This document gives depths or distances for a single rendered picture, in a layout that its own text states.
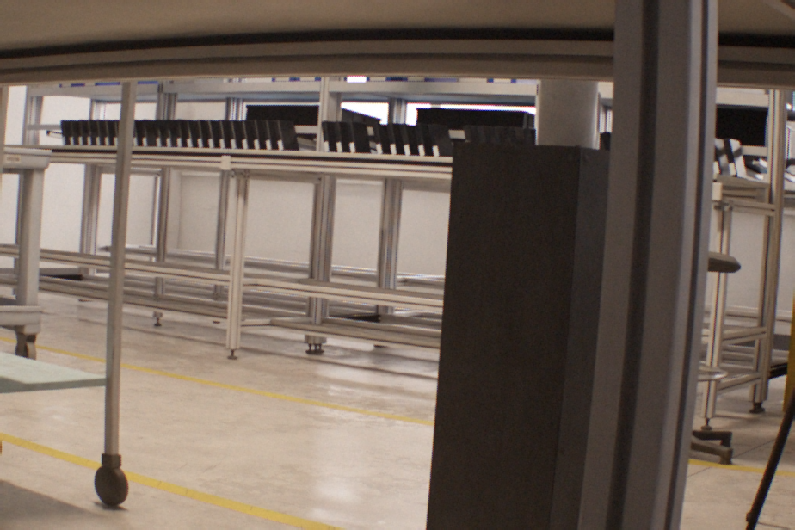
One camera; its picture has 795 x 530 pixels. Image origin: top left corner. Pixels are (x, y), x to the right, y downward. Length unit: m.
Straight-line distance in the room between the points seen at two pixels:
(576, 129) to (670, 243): 1.34
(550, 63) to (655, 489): 1.00
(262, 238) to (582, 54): 8.50
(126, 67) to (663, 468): 1.52
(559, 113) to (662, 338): 1.34
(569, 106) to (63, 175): 7.90
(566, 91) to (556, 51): 0.39
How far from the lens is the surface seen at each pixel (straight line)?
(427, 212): 9.20
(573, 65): 1.62
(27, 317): 5.27
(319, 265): 6.54
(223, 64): 1.94
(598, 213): 1.93
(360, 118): 6.98
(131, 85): 3.11
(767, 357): 5.51
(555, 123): 2.02
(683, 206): 0.69
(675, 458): 0.72
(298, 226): 9.83
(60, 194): 9.73
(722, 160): 5.42
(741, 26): 1.49
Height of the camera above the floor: 0.76
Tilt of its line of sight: 2 degrees down
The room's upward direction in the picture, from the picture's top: 4 degrees clockwise
